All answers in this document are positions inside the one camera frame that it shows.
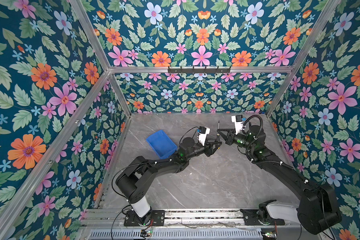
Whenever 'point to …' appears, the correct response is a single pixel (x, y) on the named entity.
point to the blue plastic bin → (162, 144)
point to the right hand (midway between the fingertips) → (218, 129)
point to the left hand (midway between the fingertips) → (222, 140)
